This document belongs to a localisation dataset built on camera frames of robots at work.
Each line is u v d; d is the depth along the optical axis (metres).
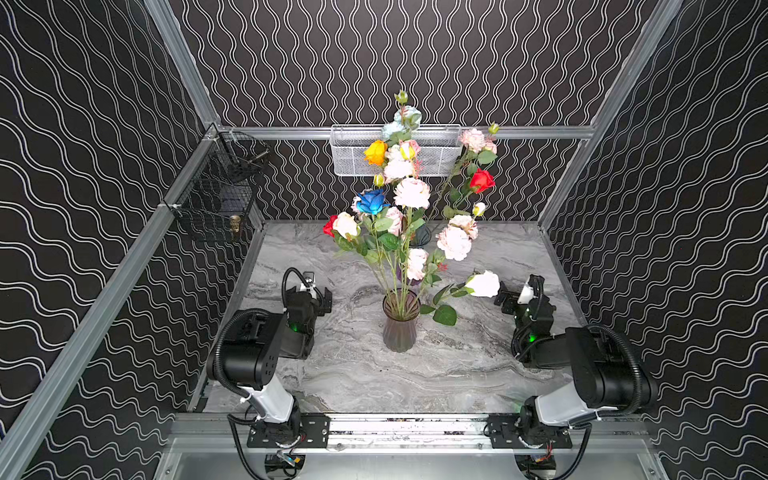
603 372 0.45
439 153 0.87
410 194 0.59
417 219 0.64
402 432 0.76
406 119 0.81
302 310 0.72
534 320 0.69
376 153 0.78
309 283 0.82
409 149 0.58
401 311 0.77
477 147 0.80
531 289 0.77
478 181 0.73
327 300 0.90
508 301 0.84
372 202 0.61
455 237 0.63
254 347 0.48
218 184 0.98
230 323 0.48
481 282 0.54
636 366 0.42
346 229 0.64
